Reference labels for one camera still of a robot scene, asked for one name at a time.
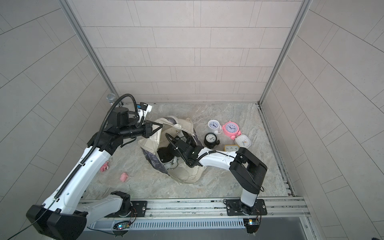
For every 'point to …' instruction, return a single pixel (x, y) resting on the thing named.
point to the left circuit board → (122, 225)
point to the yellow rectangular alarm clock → (231, 148)
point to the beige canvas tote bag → (182, 173)
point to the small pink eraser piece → (123, 177)
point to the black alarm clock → (210, 140)
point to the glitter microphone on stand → (111, 98)
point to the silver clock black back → (167, 157)
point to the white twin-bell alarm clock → (214, 126)
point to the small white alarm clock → (243, 141)
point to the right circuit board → (251, 221)
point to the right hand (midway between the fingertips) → (188, 149)
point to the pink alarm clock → (231, 129)
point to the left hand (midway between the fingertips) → (164, 124)
